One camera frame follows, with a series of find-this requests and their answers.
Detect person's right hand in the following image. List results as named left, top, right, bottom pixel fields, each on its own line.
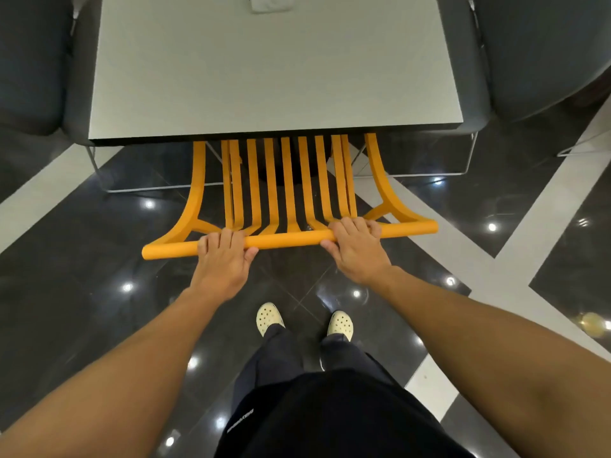
left=320, top=216, right=393, bottom=287

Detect person's left hand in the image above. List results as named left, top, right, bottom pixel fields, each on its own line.
left=190, top=228, right=260, bottom=301

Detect orange slatted chair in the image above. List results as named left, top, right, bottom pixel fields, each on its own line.
left=141, top=133, right=439, bottom=261

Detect person's right forearm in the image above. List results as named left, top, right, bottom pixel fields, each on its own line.
left=377, top=267, right=611, bottom=458

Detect person's left forearm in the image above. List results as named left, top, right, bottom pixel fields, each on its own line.
left=0, top=286, right=225, bottom=458

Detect cream left clog shoe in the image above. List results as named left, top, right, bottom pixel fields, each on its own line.
left=256, top=302, right=286, bottom=338

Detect cream clog shoe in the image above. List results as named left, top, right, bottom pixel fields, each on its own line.
left=327, top=310, right=355, bottom=343
left=256, top=302, right=286, bottom=338

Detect cream right clog shoe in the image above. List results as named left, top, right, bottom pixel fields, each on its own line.
left=327, top=310, right=355, bottom=343

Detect dark blue trousers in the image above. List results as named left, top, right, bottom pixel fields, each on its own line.
left=231, top=324, right=400, bottom=425

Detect black shirt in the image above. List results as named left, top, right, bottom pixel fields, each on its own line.
left=214, top=369, right=476, bottom=458

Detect grey table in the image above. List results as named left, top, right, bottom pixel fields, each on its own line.
left=88, top=0, right=465, bottom=148

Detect white tissue box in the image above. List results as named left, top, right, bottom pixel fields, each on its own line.
left=247, top=0, right=295, bottom=15

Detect dark chair with wire legs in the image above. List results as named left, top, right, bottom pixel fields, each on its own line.
left=472, top=0, right=611, bottom=158
left=353, top=0, right=493, bottom=180
left=62, top=0, right=225, bottom=194

